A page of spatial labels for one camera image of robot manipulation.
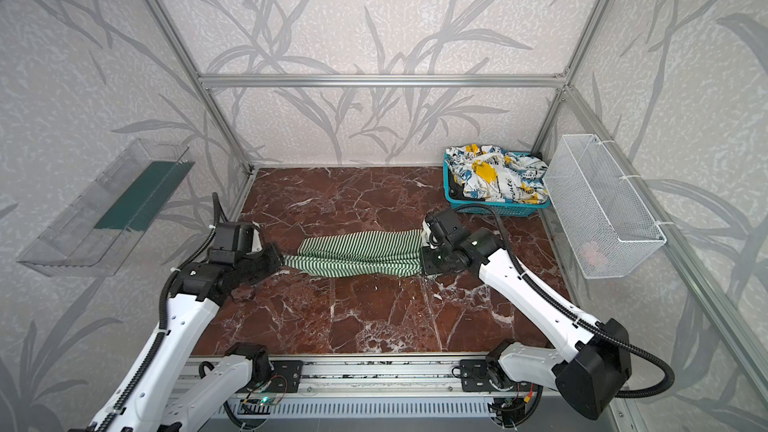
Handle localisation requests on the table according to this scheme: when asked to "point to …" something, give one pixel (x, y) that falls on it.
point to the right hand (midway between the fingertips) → (425, 252)
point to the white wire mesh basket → (602, 222)
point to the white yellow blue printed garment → (492, 173)
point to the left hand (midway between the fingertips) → (290, 246)
